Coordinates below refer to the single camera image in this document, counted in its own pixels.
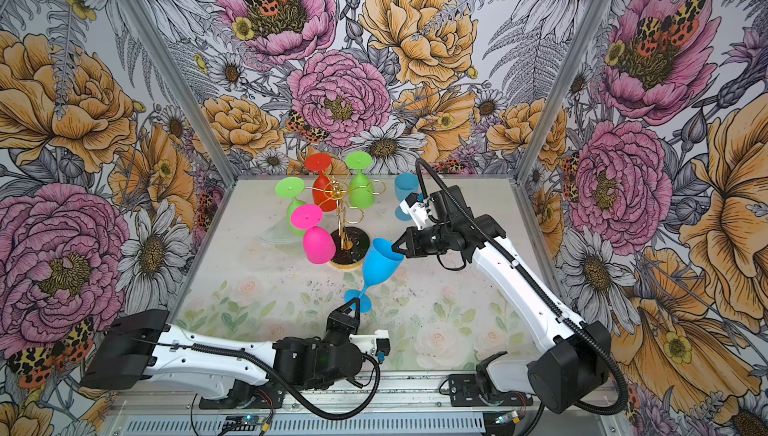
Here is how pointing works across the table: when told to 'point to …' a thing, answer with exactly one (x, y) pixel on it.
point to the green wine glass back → (361, 193)
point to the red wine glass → (323, 195)
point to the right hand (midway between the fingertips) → (397, 257)
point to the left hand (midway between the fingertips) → (349, 300)
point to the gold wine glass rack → (350, 243)
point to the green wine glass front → (291, 188)
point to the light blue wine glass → (404, 183)
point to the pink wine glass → (318, 247)
